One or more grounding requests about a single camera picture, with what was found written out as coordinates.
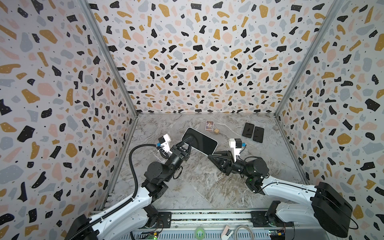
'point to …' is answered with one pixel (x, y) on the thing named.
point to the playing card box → (209, 125)
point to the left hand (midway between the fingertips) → (192, 137)
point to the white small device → (226, 233)
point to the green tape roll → (198, 229)
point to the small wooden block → (216, 131)
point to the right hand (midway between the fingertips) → (209, 157)
